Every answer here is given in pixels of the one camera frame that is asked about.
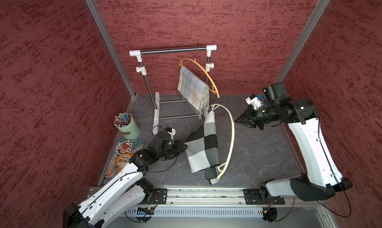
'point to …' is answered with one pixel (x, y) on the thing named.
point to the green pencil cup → (131, 131)
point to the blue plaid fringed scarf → (195, 91)
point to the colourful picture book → (125, 149)
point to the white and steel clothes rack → (154, 98)
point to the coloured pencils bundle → (123, 119)
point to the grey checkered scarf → (202, 149)
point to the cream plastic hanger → (216, 106)
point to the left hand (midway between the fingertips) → (186, 150)
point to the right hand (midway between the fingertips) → (235, 124)
